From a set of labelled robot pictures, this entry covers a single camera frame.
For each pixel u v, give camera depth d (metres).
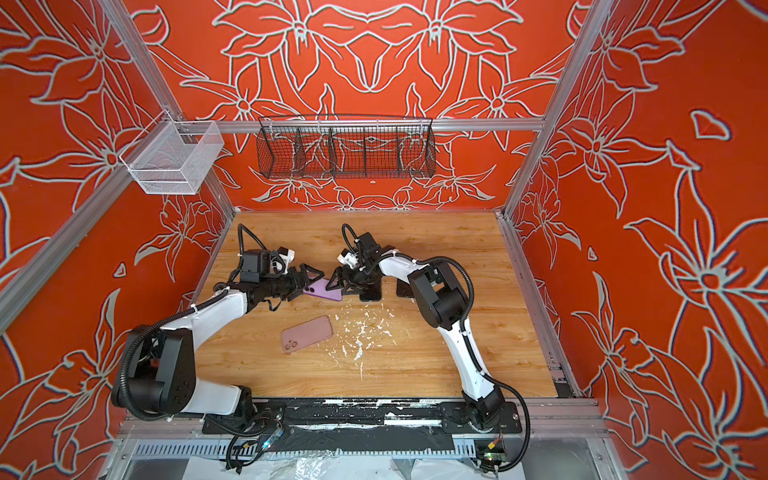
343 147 1.01
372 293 0.96
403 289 0.93
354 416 0.74
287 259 0.82
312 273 0.82
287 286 0.77
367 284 0.88
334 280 0.89
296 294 0.79
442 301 0.59
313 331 0.89
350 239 0.86
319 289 0.89
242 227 0.76
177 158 0.93
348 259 0.94
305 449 0.70
